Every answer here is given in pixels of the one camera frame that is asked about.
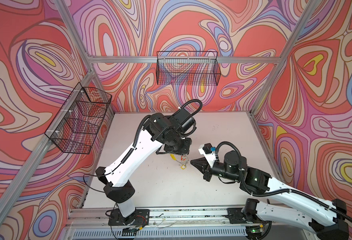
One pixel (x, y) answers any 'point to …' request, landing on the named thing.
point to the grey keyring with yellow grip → (185, 161)
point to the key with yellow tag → (183, 167)
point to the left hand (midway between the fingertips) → (189, 151)
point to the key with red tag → (184, 158)
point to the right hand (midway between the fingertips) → (193, 165)
